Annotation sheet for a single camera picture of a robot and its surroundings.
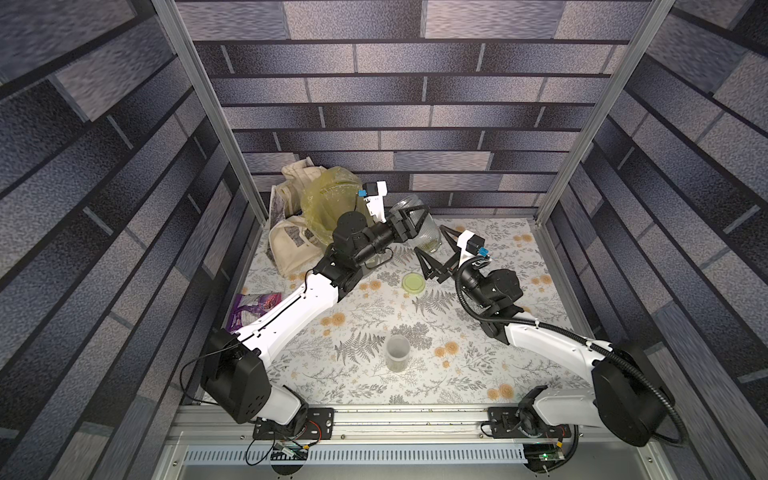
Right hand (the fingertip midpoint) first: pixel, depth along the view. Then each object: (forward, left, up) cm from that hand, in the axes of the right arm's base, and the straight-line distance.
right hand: (428, 235), depth 69 cm
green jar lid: (+8, +2, -34) cm, 35 cm away
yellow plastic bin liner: (+24, +30, -8) cm, 39 cm away
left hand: (+2, +2, +7) cm, 8 cm away
